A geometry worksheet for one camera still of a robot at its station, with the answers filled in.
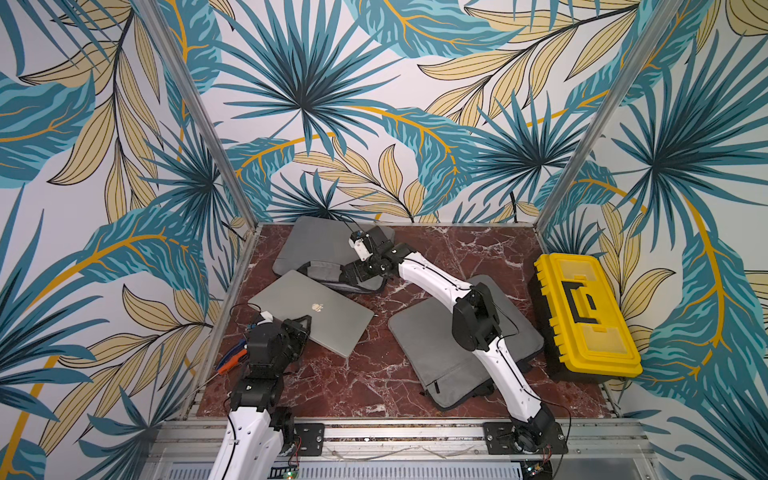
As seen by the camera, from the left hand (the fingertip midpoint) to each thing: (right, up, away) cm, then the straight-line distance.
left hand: (313, 319), depth 79 cm
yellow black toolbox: (+69, -2, -4) cm, 69 cm away
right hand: (+10, +13, +18) cm, 24 cm away
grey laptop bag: (+36, -14, +1) cm, 38 cm away
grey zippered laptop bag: (-2, +18, +19) cm, 27 cm away
